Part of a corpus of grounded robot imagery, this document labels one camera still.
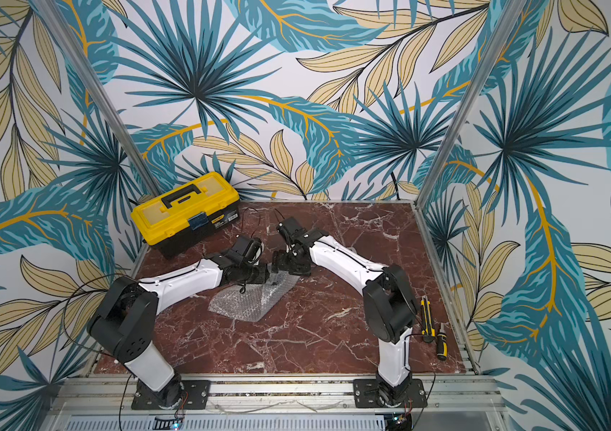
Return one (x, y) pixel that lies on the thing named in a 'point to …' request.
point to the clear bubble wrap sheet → (250, 302)
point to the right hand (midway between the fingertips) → (282, 269)
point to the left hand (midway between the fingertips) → (265, 277)
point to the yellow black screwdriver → (442, 344)
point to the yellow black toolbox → (179, 216)
